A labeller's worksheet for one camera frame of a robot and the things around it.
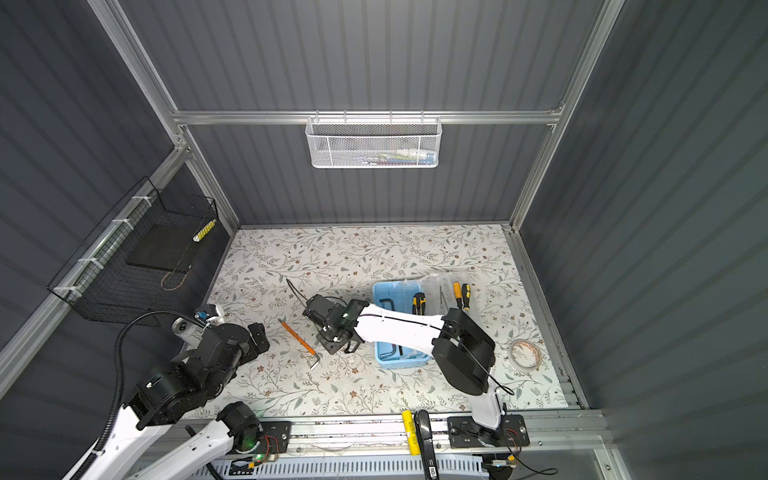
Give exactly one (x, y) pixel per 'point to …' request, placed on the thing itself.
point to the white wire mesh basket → (373, 142)
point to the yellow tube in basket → (198, 236)
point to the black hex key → (392, 352)
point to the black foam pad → (168, 246)
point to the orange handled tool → (301, 342)
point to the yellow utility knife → (418, 303)
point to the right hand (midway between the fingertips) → (335, 337)
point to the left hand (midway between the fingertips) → (249, 335)
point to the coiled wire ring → (537, 349)
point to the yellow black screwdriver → (466, 293)
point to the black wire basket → (98, 282)
